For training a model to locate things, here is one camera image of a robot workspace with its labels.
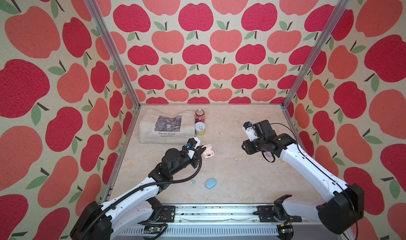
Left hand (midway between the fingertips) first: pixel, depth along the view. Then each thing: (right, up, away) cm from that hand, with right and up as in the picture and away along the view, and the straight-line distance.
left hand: (205, 150), depth 74 cm
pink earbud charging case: (+1, -1, +1) cm, 2 cm away
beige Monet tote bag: (-29, +10, +25) cm, 39 cm away
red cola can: (-3, +17, +28) cm, 33 cm away
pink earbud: (+11, +5, +30) cm, 33 cm away
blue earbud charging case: (+3, -19, +8) cm, 21 cm away
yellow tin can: (-3, +10, +27) cm, 29 cm away
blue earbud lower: (-6, -19, +10) cm, 23 cm away
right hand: (+22, 0, +7) cm, 23 cm away
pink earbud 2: (+18, -9, +18) cm, 27 cm away
